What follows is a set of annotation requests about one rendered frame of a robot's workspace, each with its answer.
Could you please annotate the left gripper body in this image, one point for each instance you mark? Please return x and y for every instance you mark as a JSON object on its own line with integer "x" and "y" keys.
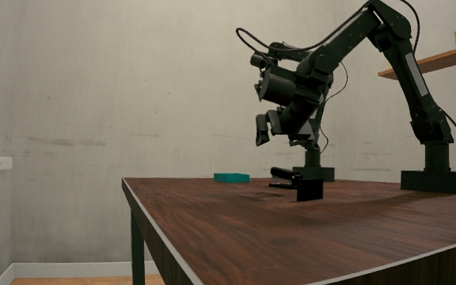
{"x": 284, "y": 122}

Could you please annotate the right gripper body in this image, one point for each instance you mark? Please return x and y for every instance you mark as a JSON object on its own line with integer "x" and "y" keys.
{"x": 257, "y": 86}

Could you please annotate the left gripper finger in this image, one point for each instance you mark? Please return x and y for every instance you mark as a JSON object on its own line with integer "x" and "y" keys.
{"x": 292, "y": 143}
{"x": 261, "y": 137}

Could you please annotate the teal shallow tray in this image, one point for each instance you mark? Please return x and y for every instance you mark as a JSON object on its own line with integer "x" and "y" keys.
{"x": 231, "y": 179}

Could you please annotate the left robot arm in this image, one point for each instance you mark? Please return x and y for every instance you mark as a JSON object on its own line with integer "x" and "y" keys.
{"x": 429, "y": 123}

